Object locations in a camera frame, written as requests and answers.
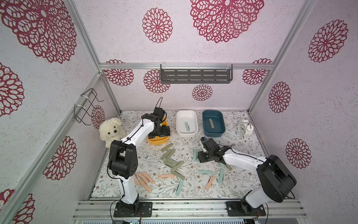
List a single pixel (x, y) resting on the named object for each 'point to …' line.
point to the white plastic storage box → (191, 117)
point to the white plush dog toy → (112, 130)
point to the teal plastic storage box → (217, 117)
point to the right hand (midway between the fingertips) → (199, 154)
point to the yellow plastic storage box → (158, 140)
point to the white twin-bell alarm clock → (244, 129)
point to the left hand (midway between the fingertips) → (161, 135)
